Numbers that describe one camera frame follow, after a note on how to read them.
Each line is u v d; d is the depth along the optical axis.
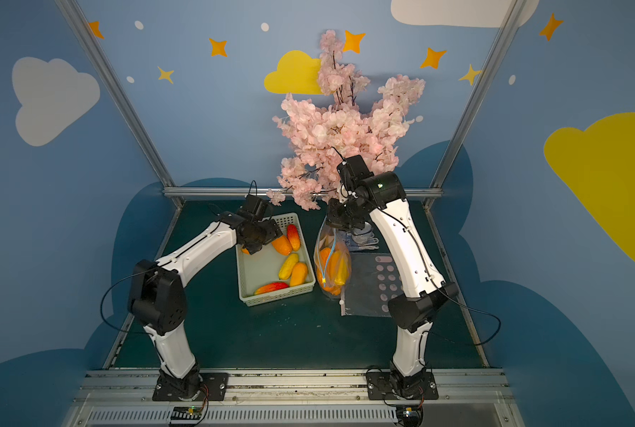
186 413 0.73
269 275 0.97
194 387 0.67
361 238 1.04
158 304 0.48
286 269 0.96
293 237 1.04
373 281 0.98
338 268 0.86
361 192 0.49
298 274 0.93
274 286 0.90
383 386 0.75
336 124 0.62
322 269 0.87
